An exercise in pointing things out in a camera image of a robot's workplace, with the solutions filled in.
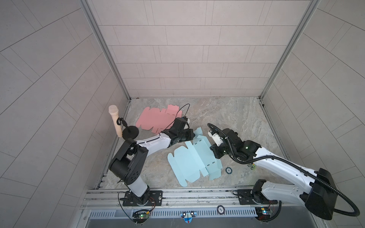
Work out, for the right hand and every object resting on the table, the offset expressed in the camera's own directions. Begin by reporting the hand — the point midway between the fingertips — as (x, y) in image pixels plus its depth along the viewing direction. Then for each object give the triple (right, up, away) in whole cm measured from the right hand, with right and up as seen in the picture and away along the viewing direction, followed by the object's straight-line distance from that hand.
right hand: (209, 150), depth 77 cm
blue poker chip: (+12, -13, +4) cm, 18 cm away
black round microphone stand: (-51, +7, +18) cm, 55 cm away
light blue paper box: (-12, -8, +4) cm, 15 cm away
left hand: (-5, +7, +10) cm, 14 cm away
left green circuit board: (-34, -28, -12) cm, 45 cm away
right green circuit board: (+25, -28, -9) cm, 38 cm away
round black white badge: (+4, -26, -9) cm, 28 cm away
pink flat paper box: (-39, +15, +31) cm, 52 cm away
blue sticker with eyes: (-11, -28, -12) cm, 32 cm away
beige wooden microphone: (-51, +22, -3) cm, 56 cm away
